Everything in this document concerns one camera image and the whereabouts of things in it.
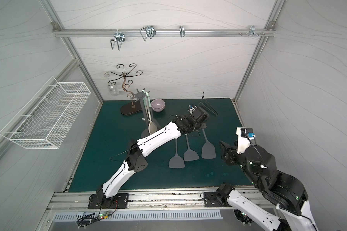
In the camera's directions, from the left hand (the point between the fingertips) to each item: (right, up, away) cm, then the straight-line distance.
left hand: (206, 124), depth 83 cm
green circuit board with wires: (-62, -46, -13) cm, 79 cm away
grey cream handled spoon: (-32, -2, +3) cm, 33 cm away
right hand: (+4, -5, -26) cm, 26 cm away
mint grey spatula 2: (-9, -20, +6) cm, 22 cm away
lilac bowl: (-33, +13, +30) cm, 47 cm away
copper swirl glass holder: (-53, +10, +31) cm, 62 cm away
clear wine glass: (-63, +23, +17) cm, 69 cm away
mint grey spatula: (-18, -23, +3) cm, 29 cm away
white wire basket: (-81, +2, -15) cm, 83 cm away
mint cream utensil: (-32, +10, -9) cm, 35 cm away
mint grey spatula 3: (+2, -17, +2) cm, 17 cm away
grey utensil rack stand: (-40, -7, +16) cm, 43 cm away
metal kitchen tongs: (+8, +13, +34) cm, 37 cm away
